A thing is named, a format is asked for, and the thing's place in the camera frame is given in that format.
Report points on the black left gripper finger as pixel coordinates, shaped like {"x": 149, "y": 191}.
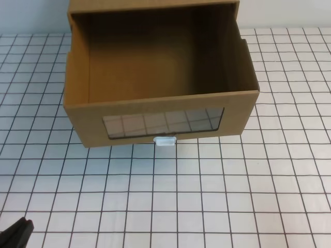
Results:
{"x": 18, "y": 234}

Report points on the brown cardboard shoebox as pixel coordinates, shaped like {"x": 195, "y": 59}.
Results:
{"x": 141, "y": 69}

